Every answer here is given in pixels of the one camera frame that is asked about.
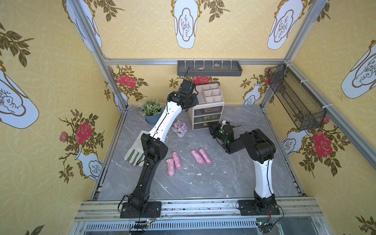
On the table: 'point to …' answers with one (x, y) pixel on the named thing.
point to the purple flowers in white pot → (180, 128)
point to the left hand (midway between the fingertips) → (197, 102)
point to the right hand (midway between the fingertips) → (206, 123)
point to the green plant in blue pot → (151, 109)
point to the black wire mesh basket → (301, 106)
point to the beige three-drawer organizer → (209, 95)
